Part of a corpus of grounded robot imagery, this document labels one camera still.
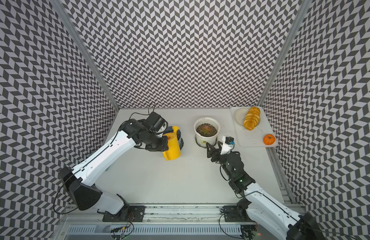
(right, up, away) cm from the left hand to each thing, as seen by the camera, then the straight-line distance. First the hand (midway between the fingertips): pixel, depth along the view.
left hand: (165, 150), depth 73 cm
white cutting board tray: (+55, +3, +27) cm, 62 cm away
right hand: (+24, +2, +6) cm, 25 cm away
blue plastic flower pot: (+4, -1, +4) cm, 6 cm away
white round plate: (+49, +19, +38) cm, 65 cm away
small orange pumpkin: (+62, +3, +21) cm, 66 cm away
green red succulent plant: (+22, +9, +21) cm, 32 cm away
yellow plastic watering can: (+2, -5, +3) cm, 6 cm away
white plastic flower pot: (+19, +4, +18) cm, 26 cm away
